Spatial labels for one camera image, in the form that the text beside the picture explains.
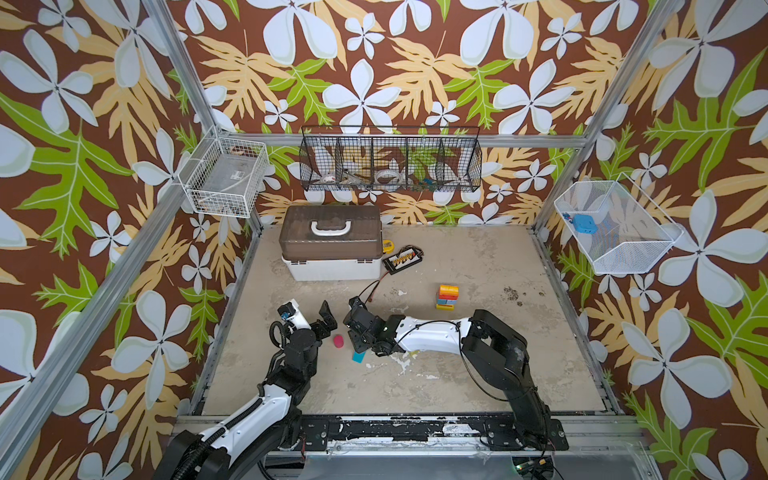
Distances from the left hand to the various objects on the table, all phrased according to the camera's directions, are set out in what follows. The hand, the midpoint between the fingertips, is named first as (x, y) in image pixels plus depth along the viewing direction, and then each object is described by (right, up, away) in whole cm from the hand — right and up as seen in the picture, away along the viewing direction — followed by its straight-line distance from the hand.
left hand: (311, 304), depth 84 cm
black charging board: (+29, +14, +25) cm, 41 cm away
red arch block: (+41, +1, +10) cm, 42 cm away
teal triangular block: (+13, -16, +2) cm, 21 cm away
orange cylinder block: (+41, +3, +8) cm, 42 cm away
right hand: (+12, -10, +7) cm, 17 cm away
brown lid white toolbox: (+5, +18, +4) cm, 19 cm away
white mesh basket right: (+86, +22, 0) cm, 89 cm away
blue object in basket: (+80, +23, +2) cm, 83 cm away
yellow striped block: (+41, -3, +12) cm, 43 cm away
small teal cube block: (+40, -1, +12) cm, 42 cm away
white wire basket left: (-26, +37, +2) cm, 46 cm away
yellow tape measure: (+22, +18, +28) cm, 40 cm away
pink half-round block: (+7, -12, +5) cm, 15 cm away
